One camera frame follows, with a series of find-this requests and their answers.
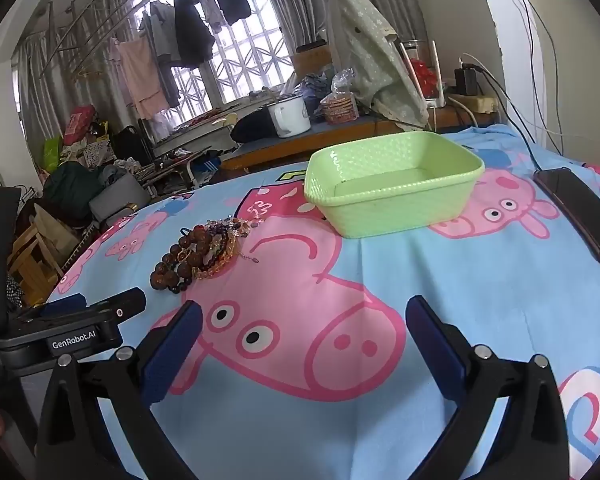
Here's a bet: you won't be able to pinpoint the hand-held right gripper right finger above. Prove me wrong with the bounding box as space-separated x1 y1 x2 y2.
405 295 571 480

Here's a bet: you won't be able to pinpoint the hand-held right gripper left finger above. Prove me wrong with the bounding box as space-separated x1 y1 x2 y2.
35 300 206 480

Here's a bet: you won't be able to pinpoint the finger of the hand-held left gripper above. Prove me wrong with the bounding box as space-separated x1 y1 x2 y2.
46 287 148 320

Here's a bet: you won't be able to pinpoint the large brown wooden bead bracelet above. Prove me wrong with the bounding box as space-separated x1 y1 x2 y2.
150 225 212 294

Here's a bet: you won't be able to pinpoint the amber bead bracelet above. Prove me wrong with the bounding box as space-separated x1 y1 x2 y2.
190 232 239 282

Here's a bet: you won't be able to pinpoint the dark purple bead bracelet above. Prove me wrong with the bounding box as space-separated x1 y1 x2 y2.
179 227 232 292

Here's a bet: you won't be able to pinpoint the clear crystal bead bracelet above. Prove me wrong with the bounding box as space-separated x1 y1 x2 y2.
206 217 264 237

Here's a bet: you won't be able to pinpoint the green plastic basket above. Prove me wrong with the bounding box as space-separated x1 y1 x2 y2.
303 131 486 239

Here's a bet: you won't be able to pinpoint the cartoon pig printed blanket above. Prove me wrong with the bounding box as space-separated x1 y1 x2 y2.
45 122 600 480

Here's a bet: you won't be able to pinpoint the wooden stool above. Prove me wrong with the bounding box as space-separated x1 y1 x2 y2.
7 224 65 307

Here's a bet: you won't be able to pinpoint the black bag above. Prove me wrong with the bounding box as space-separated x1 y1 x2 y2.
110 125 154 166

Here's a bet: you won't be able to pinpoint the green shopping bag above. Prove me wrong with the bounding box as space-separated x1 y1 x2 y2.
42 135 64 172

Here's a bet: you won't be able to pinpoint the red bag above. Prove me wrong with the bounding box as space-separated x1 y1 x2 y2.
62 105 96 146

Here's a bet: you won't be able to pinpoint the black smartphone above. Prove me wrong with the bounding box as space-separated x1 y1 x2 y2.
532 167 600 266

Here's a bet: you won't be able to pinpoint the dark cloth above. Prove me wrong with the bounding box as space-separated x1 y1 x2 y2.
229 109 282 144

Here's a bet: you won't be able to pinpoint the pink hanging garment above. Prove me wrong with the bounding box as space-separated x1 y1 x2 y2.
117 36 171 119

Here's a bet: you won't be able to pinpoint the grey window curtain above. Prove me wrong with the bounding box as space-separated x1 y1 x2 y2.
12 0 131 171

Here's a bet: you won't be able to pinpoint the wooden desk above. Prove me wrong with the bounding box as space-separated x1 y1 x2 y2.
220 109 501 172

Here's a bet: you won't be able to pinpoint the beige power strip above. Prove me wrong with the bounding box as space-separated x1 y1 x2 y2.
447 92 499 114

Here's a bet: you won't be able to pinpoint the grey hanging garment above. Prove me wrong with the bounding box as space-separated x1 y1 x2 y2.
139 0 182 67

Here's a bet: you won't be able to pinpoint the black charger plug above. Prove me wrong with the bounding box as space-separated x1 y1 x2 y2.
454 67 484 96

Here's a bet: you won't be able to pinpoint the dark hanging jacket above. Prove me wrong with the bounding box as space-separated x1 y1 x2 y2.
172 0 216 69

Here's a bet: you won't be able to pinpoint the blender with red contents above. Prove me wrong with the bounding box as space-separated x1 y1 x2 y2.
399 39 447 110

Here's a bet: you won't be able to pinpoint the light hanging shirt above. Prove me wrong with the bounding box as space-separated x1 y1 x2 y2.
198 0 229 34

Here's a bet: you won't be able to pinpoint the cardboard box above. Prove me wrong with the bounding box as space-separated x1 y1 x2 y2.
292 44 334 79

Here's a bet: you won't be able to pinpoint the pale patterned cloth cover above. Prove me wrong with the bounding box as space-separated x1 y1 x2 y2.
326 0 431 128

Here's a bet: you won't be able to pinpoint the dark hanging shorts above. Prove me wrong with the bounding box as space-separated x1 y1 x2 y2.
214 0 253 26

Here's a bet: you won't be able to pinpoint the black charging cable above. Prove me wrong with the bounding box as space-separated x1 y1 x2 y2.
472 62 546 173

